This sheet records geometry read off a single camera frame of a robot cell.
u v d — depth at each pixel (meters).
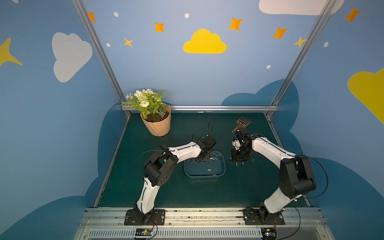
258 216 0.73
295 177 0.46
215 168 0.92
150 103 0.86
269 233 0.73
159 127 0.99
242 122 1.15
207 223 0.74
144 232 0.72
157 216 0.75
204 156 0.73
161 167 0.52
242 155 0.77
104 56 0.86
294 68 0.93
